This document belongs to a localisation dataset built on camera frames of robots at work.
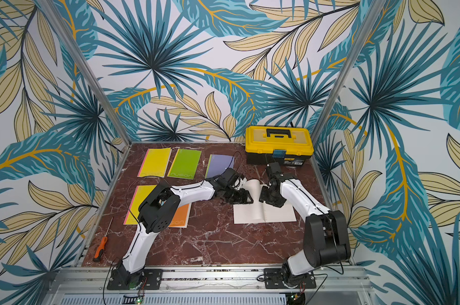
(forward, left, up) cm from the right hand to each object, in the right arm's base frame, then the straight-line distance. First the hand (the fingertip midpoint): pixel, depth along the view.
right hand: (267, 200), depth 88 cm
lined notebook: (+28, +24, -7) cm, 37 cm away
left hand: (0, +8, -4) cm, 9 cm away
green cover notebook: (+29, +44, -7) cm, 53 cm away
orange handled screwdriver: (-18, +71, -4) cm, 74 cm away
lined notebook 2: (-3, +3, -5) cm, 7 cm away
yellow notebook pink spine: (+30, +60, -7) cm, 68 cm away
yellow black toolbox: (+27, -14, +8) cm, 32 cm away
